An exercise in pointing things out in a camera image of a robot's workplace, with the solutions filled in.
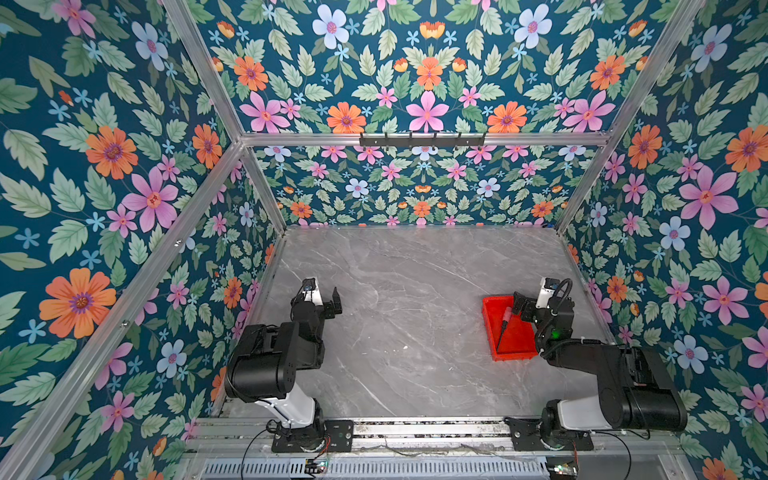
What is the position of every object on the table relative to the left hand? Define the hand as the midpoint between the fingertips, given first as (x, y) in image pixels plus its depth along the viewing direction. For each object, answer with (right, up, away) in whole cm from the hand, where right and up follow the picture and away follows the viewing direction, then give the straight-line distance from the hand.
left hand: (322, 282), depth 91 cm
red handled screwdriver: (+58, -10, +2) cm, 59 cm away
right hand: (+66, -4, +1) cm, 66 cm away
